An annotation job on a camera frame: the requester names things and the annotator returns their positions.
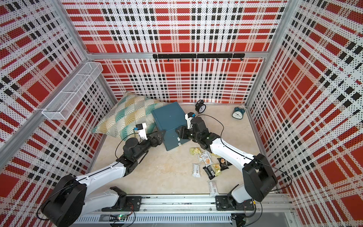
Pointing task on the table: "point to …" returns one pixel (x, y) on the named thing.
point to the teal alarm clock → (238, 113)
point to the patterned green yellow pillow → (120, 119)
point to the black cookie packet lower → (210, 171)
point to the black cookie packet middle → (223, 164)
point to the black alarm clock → (200, 106)
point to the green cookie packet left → (195, 150)
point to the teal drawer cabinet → (168, 119)
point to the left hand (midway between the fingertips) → (164, 131)
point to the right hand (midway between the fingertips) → (179, 130)
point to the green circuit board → (121, 217)
